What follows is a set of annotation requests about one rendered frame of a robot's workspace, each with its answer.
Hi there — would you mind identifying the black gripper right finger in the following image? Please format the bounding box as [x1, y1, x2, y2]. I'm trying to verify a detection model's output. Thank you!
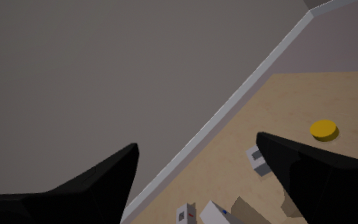
[256, 132, 358, 224]

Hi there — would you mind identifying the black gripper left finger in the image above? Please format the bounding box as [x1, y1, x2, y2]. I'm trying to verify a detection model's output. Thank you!
[0, 143, 139, 224]

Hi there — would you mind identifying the yellow round disc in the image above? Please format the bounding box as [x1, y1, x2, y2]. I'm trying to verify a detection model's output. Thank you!
[310, 119, 339, 142]

